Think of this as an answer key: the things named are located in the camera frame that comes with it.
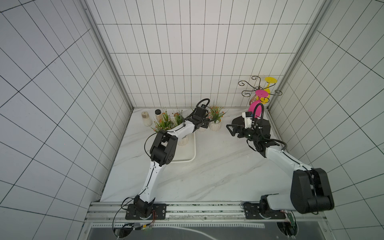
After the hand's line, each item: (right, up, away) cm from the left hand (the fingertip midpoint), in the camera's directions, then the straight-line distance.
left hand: (201, 121), depth 104 cm
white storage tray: (-10, -20, -10) cm, 25 cm away
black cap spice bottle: (-30, +4, 0) cm, 31 cm away
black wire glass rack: (+33, +22, -15) cm, 42 cm away
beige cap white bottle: (-40, 0, +2) cm, 40 cm away
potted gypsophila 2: (-16, +1, -7) cm, 17 cm away
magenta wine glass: (+33, +16, -19) cm, 41 cm away
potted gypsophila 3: (-12, -13, -11) cm, 21 cm away
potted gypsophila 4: (+9, +4, -4) cm, 11 cm away
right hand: (+18, -1, -18) cm, 26 cm away
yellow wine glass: (+42, +26, -12) cm, 51 cm away
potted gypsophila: (-24, -1, -10) cm, 26 cm away
